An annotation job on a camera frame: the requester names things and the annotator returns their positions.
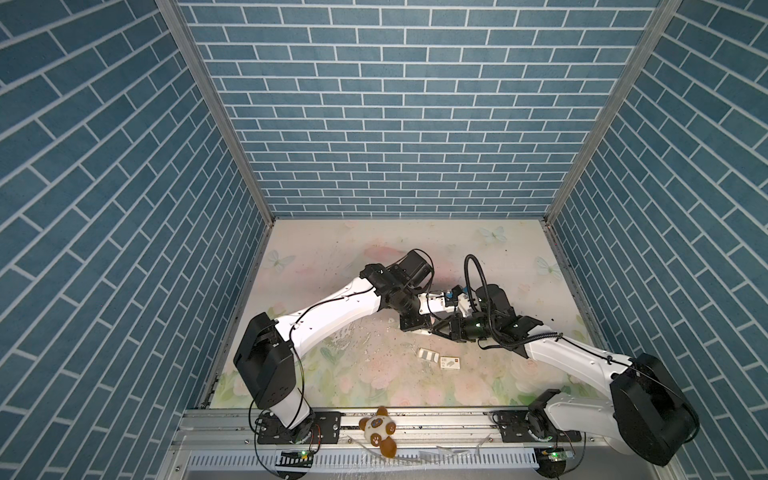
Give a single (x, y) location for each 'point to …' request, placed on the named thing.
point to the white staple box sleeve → (450, 363)
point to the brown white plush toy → (377, 430)
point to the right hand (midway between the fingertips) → (431, 329)
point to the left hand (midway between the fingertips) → (428, 318)
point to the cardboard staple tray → (428, 354)
